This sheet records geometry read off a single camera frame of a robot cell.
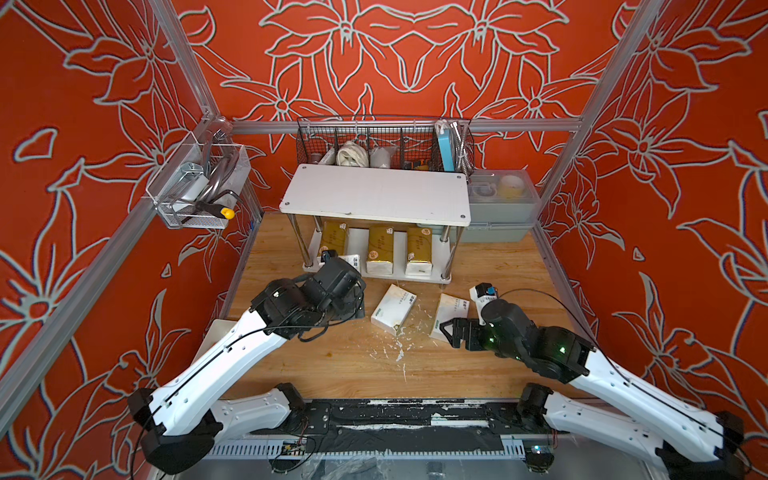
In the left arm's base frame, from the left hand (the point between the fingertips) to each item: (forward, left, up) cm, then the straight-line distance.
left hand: (351, 297), depth 68 cm
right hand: (-3, -24, -7) cm, 25 cm away
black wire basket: (+55, -12, +8) cm, 57 cm away
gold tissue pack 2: (+24, -17, -12) cm, 32 cm away
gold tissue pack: (+22, -5, -11) cm, 25 cm away
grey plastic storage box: (+43, -46, -8) cm, 63 cm away
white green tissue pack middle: (+9, -10, -21) cm, 25 cm away
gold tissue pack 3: (+28, +10, -11) cm, 32 cm away
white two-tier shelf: (+34, -11, -10) cm, 37 cm away
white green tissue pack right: (+10, -27, -20) cm, 35 cm away
